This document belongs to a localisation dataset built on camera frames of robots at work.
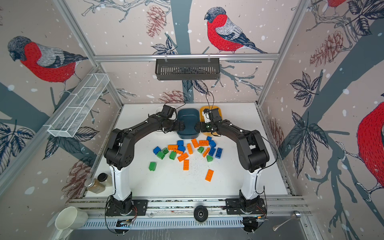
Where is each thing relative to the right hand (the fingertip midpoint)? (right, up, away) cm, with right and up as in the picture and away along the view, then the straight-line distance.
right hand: (200, 127), depth 98 cm
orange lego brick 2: (+2, -10, 0) cm, 10 cm away
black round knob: (-1, -34, -35) cm, 49 cm away
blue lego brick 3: (-13, -13, -4) cm, 18 cm away
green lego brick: (-26, -17, -6) cm, 31 cm away
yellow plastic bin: (+6, +14, +5) cm, 16 cm away
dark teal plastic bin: (-8, +7, +18) cm, 21 cm away
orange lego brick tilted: (-12, -18, -5) cm, 22 cm away
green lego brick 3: (+5, -18, -8) cm, 21 cm away
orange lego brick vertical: (-7, -14, -4) cm, 16 cm away
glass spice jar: (-53, -28, -23) cm, 64 cm away
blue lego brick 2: (+11, -16, -6) cm, 20 cm away
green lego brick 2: (-18, -16, -7) cm, 25 cm away
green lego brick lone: (-29, -22, -11) cm, 38 cm away
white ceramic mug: (-60, -38, -32) cm, 78 cm away
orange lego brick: (-9, -21, -10) cm, 25 cm away
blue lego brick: (-28, -14, -6) cm, 32 cm away
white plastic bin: (-32, +13, +13) cm, 36 cm away
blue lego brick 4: (+6, -8, 0) cm, 10 cm away
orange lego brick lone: (+5, -26, -14) cm, 30 cm away
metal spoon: (+44, -40, -28) cm, 66 cm away
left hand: (-14, +1, -1) cm, 14 cm away
